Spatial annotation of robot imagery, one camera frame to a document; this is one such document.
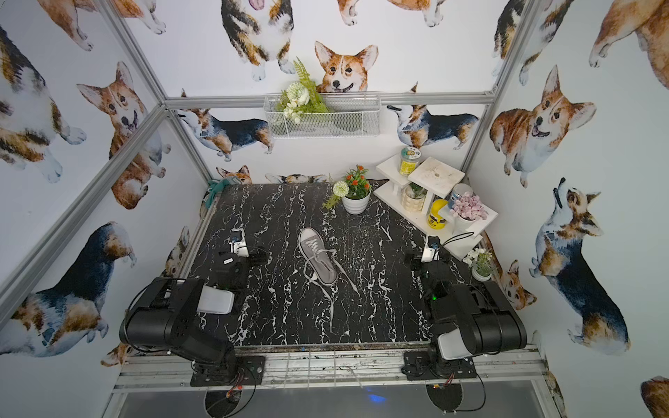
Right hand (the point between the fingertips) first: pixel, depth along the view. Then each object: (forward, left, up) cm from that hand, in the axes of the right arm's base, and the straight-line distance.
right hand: (432, 238), depth 88 cm
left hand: (+3, +65, 0) cm, 65 cm away
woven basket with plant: (+24, +2, -6) cm, 25 cm away
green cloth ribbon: (+36, +91, -9) cm, 98 cm away
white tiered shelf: (+18, -4, +9) cm, 21 cm away
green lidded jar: (+28, +5, +11) cm, 31 cm away
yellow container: (+11, -4, -5) cm, 13 cm away
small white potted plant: (-8, -17, -7) cm, 20 cm away
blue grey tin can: (+11, -8, +11) cm, 18 cm away
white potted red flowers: (+23, +26, 0) cm, 35 cm away
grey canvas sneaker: (0, +41, -7) cm, 42 cm away
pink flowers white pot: (+2, -8, +13) cm, 15 cm away
